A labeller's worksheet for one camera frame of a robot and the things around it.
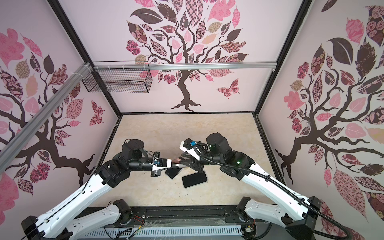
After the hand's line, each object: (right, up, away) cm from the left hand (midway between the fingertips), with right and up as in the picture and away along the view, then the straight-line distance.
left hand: (174, 165), depth 65 cm
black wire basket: (-40, +50, +30) cm, 70 cm away
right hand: (+4, +5, -3) cm, 7 cm away
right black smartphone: (+9, -14, +21) cm, 27 cm away
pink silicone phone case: (+2, +3, -5) cm, 6 cm away
